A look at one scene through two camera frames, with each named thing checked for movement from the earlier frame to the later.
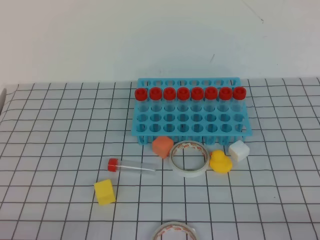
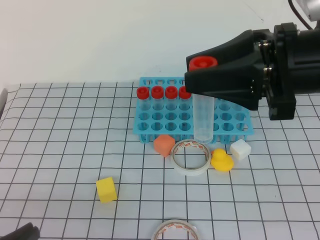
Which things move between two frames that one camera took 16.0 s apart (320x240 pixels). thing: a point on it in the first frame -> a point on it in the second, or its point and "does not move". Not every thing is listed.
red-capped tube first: x=141 y=96 does not move
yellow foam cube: x=105 y=192 does not move
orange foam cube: x=161 y=146 does not move
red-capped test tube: x=114 y=165 -> x=203 y=105
